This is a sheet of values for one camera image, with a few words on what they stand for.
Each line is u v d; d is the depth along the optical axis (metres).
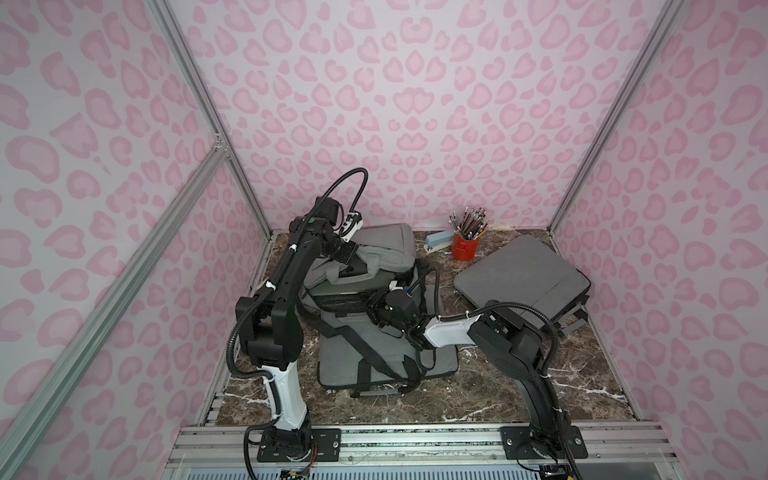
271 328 0.50
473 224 1.03
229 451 0.73
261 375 0.54
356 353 0.85
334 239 0.77
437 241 1.10
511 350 0.53
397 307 0.73
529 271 1.03
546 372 0.55
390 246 0.92
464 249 1.05
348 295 0.95
